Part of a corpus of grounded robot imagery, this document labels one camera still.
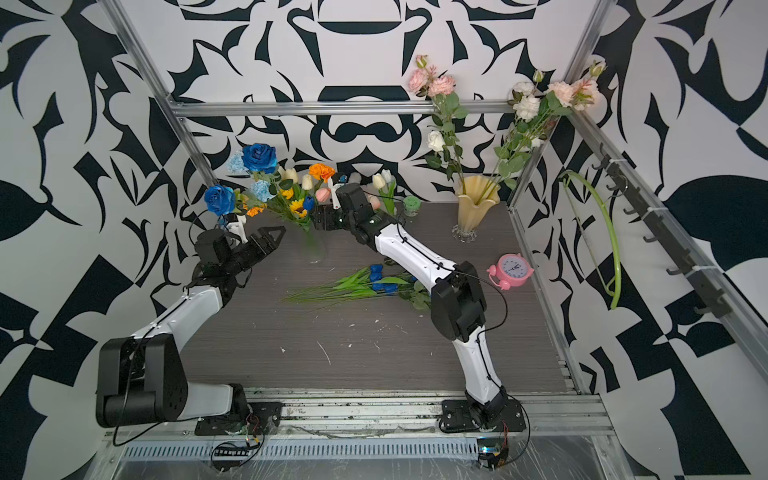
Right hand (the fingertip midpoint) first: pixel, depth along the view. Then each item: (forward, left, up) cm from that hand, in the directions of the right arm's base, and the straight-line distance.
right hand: (320, 206), depth 85 cm
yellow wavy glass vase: (+13, -49, -10) cm, 51 cm away
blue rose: (-16, -27, -21) cm, 37 cm away
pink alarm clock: (-7, -59, -24) cm, 64 cm away
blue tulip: (-14, -15, -22) cm, 30 cm away
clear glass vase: (+1, +6, -19) cm, 20 cm away
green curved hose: (-23, -69, +5) cm, 73 cm away
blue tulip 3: (-9, -14, -23) cm, 29 cm away
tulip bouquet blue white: (+7, -19, +2) cm, 20 cm away
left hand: (-5, +12, -3) cm, 14 cm away
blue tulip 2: (-14, -20, -23) cm, 33 cm away
